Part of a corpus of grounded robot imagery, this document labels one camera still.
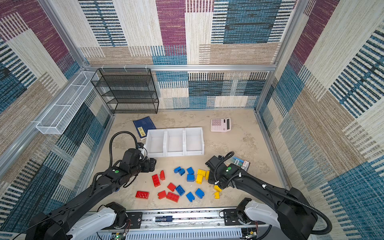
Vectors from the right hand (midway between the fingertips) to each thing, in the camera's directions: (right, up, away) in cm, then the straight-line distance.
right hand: (214, 181), depth 83 cm
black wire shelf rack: (-59, +55, +26) cm, 85 cm away
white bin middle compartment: (-24, +19, +17) cm, 35 cm away
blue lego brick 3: (-19, -5, 0) cm, 19 cm away
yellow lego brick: (-8, +1, +2) cm, 9 cm away
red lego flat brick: (-22, -7, -3) cm, 24 cm away
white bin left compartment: (-37, +19, +19) cm, 46 cm away
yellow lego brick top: (-7, +3, +4) cm, 9 cm away
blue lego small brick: (-22, +5, +6) cm, 23 cm away
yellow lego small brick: (+1, -6, -2) cm, 7 cm away
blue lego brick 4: (-8, -5, -3) cm, 10 cm away
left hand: (-35, +12, +1) cm, 38 cm away
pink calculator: (+8, +31, +25) cm, 40 cm away
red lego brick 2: (-38, -6, -3) cm, 38 cm away
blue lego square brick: (-13, +4, +6) cm, 15 cm away
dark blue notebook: (-48, +31, +28) cm, 64 cm away
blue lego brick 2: (-13, +1, +4) cm, 14 cm away
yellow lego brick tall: (-4, +3, +2) cm, 5 cm away
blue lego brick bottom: (-13, -7, -2) cm, 15 cm away
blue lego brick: (-18, +4, +5) cm, 19 cm away
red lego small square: (-28, -6, -2) cm, 29 cm away
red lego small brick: (-23, -3, +1) cm, 24 cm away
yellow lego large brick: (+1, -3, -3) cm, 4 cm away
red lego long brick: (-32, 0, +2) cm, 32 cm away
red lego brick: (-29, +2, +4) cm, 30 cm away
